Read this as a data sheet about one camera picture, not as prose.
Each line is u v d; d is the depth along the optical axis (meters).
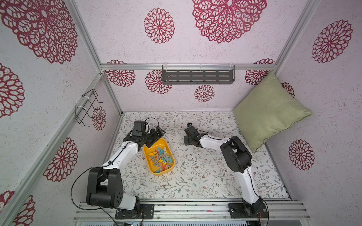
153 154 0.94
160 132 0.79
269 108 0.85
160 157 0.92
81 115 0.72
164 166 0.90
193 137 0.80
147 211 0.73
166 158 0.92
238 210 0.73
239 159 0.58
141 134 0.67
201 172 0.88
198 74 0.95
